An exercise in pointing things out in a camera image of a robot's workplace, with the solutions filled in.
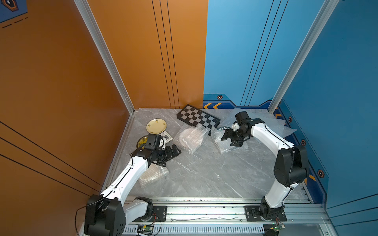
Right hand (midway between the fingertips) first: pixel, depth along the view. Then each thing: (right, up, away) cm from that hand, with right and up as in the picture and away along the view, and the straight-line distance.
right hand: (225, 140), depth 89 cm
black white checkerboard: (-19, +16, +23) cm, 34 cm away
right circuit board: (+21, -39, -20) cm, 49 cm away
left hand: (-29, -6, -6) cm, 31 cm away
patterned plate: (+1, -4, +7) cm, 8 cm away
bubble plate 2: (+7, +15, +26) cm, 31 cm away
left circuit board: (-43, -41, -18) cm, 62 cm away
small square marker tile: (-38, +1, +13) cm, 40 cm away
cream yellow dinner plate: (-48, +8, +22) cm, 53 cm away
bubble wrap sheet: (+43, +6, +9) cm, 45 cm away
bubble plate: (-43, -18, -8) cm, 47 cm away
